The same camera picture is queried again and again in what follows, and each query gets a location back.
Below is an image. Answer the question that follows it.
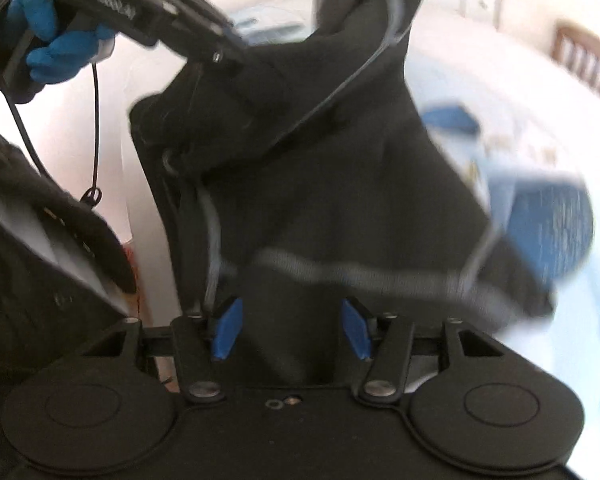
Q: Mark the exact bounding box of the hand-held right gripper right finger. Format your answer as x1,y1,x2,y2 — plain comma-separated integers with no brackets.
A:
341,297,507,404

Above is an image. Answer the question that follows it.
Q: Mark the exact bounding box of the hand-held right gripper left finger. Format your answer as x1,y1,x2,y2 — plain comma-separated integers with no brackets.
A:
82,297,244,403

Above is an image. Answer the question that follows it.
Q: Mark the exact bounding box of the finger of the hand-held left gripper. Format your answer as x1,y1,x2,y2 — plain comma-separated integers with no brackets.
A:
180,7,253,68

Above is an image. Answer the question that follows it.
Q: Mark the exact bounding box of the dark garment with grey seams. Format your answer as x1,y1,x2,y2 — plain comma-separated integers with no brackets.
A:
129,0,556,386

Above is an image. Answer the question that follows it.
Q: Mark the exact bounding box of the person's left hand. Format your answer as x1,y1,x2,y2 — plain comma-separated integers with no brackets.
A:
7,0,117,84

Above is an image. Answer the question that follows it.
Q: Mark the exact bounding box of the person's black jacket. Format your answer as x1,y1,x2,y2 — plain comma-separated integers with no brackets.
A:
0,109,142,376

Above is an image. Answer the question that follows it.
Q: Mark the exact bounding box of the white drawer cabinet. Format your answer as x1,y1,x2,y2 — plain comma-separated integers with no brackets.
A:
424,0,502,29

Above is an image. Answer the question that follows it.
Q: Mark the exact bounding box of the table with white cloth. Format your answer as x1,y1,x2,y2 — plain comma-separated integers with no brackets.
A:
225,0,600,463

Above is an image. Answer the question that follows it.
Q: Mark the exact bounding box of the wooden chair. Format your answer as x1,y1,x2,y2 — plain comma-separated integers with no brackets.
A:
551,21,600,109

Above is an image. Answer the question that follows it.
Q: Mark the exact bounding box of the black cable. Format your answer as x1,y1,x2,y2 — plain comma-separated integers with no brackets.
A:
2,59,104,209

